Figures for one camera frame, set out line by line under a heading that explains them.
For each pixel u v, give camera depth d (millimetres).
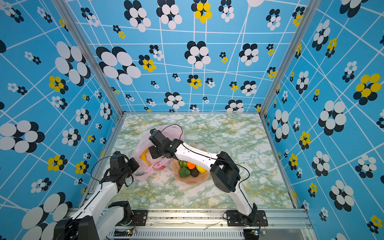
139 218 731
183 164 858
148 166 851
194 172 831
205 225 722
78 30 769
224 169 526
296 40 790
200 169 841
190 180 843
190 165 826
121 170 668
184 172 808
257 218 655
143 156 930
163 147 642
